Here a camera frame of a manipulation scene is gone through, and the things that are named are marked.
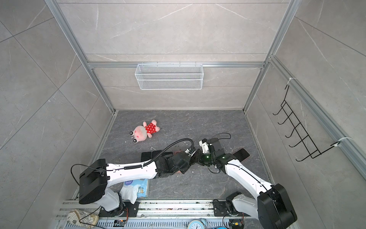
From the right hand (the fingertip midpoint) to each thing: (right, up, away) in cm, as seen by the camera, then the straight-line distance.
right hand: (193, 158), depth 81 cm
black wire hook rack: (+48, +9, -24) cm, 54 cm away
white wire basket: (-18, +54, +20) cm, 60 cm away
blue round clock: (+1, -27, -15) cm, 31 cm away
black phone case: (-25, 0, +12) cm, 28 cm away
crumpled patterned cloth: (-50, -21, -19) cm, 58 cm away
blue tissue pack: (-33, -15, -6) cm, 36 cm away
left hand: (-1, +1, -1) cm, 2 cm away
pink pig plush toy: (-36, +13, +17) cm, 42 cm away
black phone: (-31, -2, +13) cm, 34 cm away
